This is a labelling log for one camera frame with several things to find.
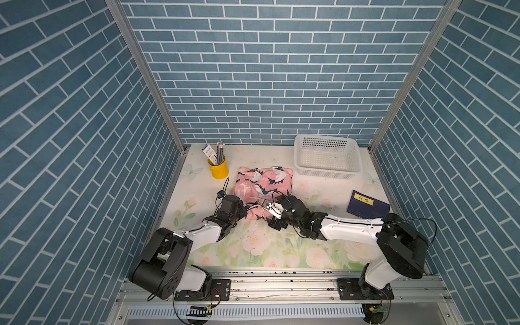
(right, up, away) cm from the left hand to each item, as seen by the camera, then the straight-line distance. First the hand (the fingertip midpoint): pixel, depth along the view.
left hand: (248, 207), depth 92 cm
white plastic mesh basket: (+44, +24, +24) cm, 56 cm away
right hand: (+12, +2, -7) cm, 14 cm away
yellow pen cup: (-16, +16, +9) cm, 25 cm away
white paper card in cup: (-19, +25, +8) cm, 32 cm away
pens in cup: (-15, +28, +7) cm, 33 cm away
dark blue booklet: (+55, 0, +5) cm, 55 cm away
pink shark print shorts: (+3, +9, +7) cm, 12 cm away
